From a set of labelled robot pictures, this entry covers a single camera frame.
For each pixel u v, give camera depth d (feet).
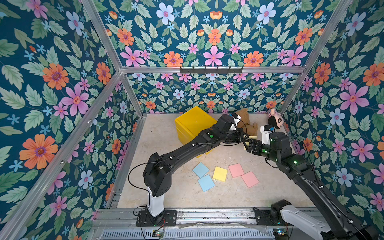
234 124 1.99
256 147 2.09
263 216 2.41
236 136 2.19
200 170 2.96
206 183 2.78
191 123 2.84
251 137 2.42
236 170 2.98
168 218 2.42
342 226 1.26
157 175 1.51
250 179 2.85
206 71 3.05
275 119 3.42
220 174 2.90
